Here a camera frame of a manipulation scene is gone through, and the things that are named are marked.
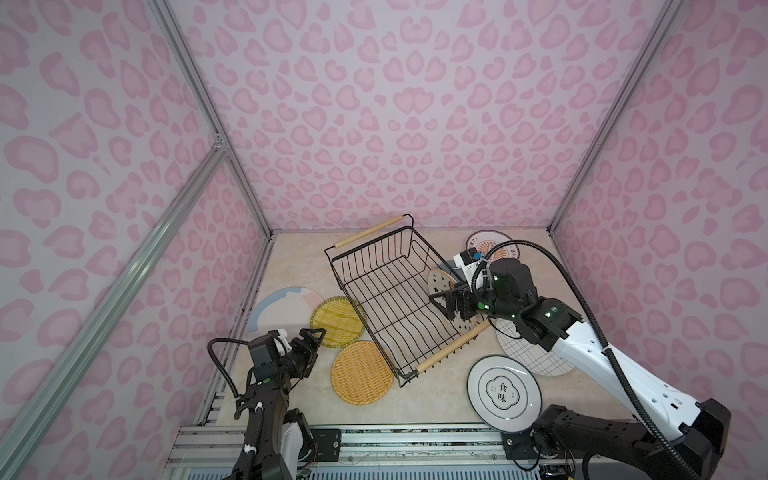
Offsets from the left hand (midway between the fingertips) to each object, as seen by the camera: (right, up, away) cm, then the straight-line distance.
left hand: (322, 336), depth 84 cm
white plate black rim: (+50, -14, -4) cm, 52 cm away
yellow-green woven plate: (+3, +3, +11) cm, 12 cm away
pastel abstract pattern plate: (-16, +5, +17) cm, 23 cm away
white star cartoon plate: (+34, +15, +4) cm, 37 cm away
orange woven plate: (+11, -10, 0) cm, 15 cm away
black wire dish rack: (+21, +12, +17) cm, 30 cm away
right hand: (+32, +14, -14) cm, 38 cm away
